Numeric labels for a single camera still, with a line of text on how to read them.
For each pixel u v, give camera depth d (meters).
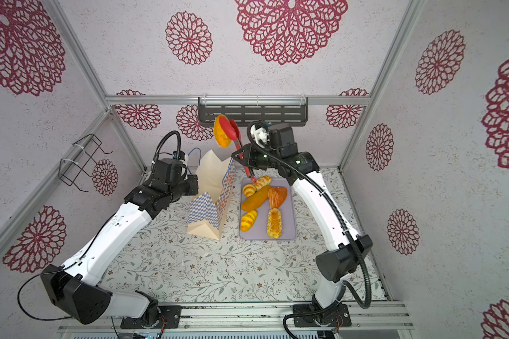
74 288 0.38
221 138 0.69
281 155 0.52
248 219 0.95
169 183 0.57
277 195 1.02
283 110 0.95
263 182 1.09
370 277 0.83
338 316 0.72
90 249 0.43
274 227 0.92
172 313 0.76
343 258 0.43
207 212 0.83
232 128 0.67
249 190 1.04
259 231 0.95
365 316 0.76
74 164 0.75
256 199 1.02
